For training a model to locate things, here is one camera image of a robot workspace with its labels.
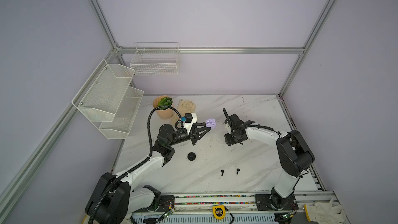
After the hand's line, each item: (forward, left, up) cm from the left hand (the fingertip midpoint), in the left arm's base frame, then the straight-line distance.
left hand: (209, 126), depth 70 cm
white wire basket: (+47, +32, +6) cm, 57 cm away
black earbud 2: (-11, -17, -27) cm, 33 cm away
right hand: (+7, -13, -25) cm, 29 cm away
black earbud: (-11, -8, -27) cm, 31 cm away
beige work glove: (+35, +17, -27) cm, 48 cm away
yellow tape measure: (-30, -5, -25) cm, 39 cm away
